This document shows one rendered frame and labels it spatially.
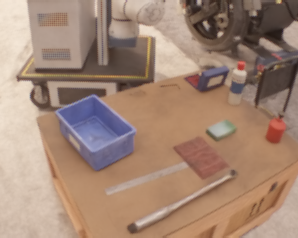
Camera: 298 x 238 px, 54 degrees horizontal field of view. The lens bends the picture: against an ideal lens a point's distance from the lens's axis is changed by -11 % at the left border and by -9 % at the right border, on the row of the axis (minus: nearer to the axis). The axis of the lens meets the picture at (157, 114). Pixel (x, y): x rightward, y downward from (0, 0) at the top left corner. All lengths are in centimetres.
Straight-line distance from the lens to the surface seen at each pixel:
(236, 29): 235
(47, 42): 208
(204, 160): 126
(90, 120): 144
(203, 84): 162
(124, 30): 189
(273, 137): 143
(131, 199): 113
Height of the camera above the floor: 137
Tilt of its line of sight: 37 degrees down
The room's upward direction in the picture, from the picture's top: 4 degrees clockwise
